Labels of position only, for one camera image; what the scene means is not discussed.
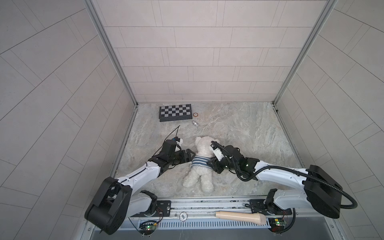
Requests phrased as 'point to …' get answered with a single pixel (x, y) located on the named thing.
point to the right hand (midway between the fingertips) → (208, 164)
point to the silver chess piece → (195, 123)
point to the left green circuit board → (147, 228)
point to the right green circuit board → (276, 225)
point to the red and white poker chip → (195, 114)
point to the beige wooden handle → (256, 218)
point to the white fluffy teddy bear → (203, 149)
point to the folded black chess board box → (175, 112)
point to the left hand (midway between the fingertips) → (194, 154)
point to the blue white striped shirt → (201, 161)
